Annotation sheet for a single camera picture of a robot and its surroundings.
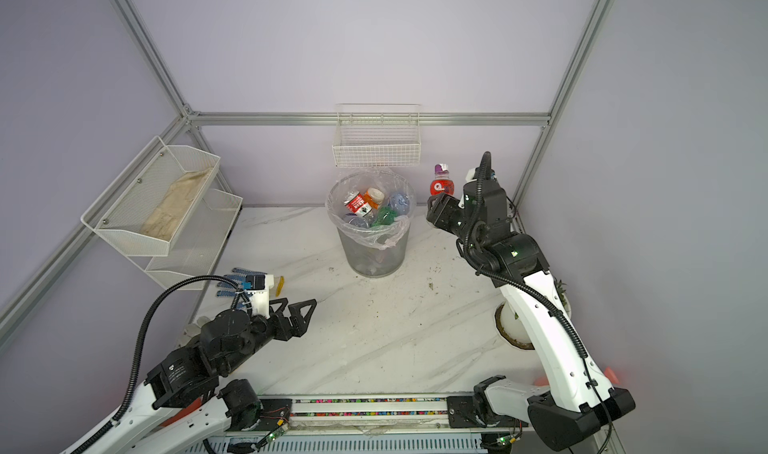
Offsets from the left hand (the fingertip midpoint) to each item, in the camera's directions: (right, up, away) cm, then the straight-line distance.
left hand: (301, 305), depth 68 cm
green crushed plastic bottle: (+20, +21, +14) cm, 32 cm away
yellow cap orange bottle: (+15, +29, +27) cm, 42 cm away
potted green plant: (+56, -11, +17) cm, 59 cm away
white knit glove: (-39, -12, +20) cm, 45 cm away
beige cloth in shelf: (-38, +20, +7) cm, 43 cm away
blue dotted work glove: (-31, +2, +32) cm, 45 cm away
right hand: (+31, +24, -3) cm, 39 cm away
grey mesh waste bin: (+14, +8, +25) cm, 29 cm away
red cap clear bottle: (+11, +25, +22) cm, 35 cm away
